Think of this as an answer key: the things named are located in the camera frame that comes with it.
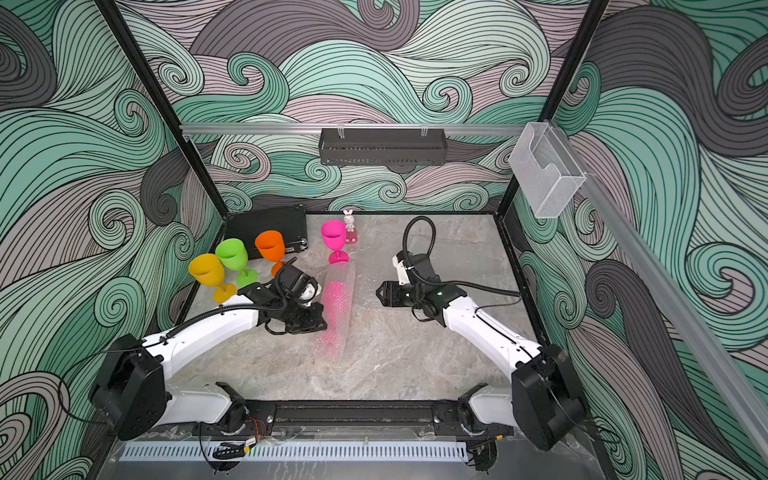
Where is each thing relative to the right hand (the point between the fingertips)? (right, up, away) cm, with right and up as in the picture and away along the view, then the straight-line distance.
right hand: (381, 294), depth 82 cm
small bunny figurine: (-11, +18, +29) cm, 36 cm away
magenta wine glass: (-16, +17, +16) cm, 28 cm away
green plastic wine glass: (-46, +11, +9) cm, 49 cm away
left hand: (-15, -8, -2) cm, 17 cm away
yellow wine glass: (-50, +7, +3) cm, 51 cm away
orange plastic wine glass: (-34, +13, +8) cm, 37 cm away
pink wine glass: (-14, -2, +3) cm, 14 cm away
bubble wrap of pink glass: (-11, +5, +10) cm, 16 cm away
